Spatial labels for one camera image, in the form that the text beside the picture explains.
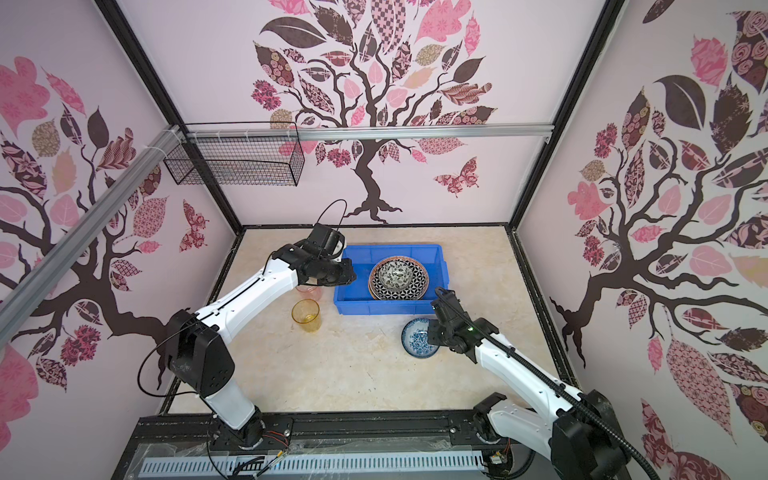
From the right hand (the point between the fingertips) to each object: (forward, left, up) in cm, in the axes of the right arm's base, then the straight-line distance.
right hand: (434, 327), depth 85 cm
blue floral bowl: (-1, +6, -5) cm, 7 cm away
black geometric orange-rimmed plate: (+15, +4, -4) cm, 16 cm away
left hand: (+11, +23, +10) cm, 27 cm away
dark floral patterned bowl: (+21, +11, -3) cm, 24 cm away
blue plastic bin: (+12, +24, -4) cm, 28 cm away
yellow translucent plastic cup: (+6, +38, 0) cm, 39 cm away
